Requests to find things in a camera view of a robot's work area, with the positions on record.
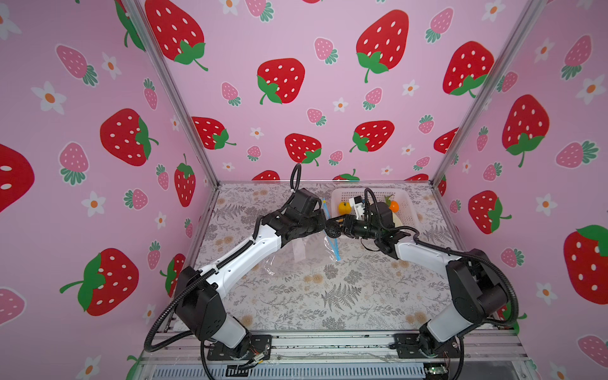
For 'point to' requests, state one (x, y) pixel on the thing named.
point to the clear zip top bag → (306, 251)
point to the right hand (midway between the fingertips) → (329, 223)
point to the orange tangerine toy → (393, 206)
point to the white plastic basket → (397, 199)
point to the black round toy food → (333, 231)
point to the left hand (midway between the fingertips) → (328, 219)
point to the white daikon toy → (397, 220)
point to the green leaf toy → (388, 201)
